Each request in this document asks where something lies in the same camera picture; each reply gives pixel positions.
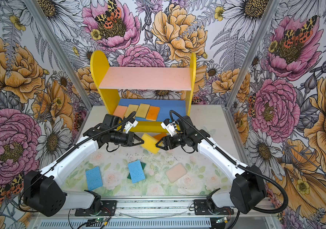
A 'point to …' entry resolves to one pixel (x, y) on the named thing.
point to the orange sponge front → (153, 113)
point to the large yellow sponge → (142, 110)
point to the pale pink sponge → (175, 172)
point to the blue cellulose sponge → (136, 171)
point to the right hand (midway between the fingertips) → (161, 148)
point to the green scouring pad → (143, 164)
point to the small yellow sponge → (149, 143)
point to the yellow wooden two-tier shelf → (143, 97)
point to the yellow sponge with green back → (131, 108)
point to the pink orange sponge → (120, 111)
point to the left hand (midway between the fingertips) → (141, 146)
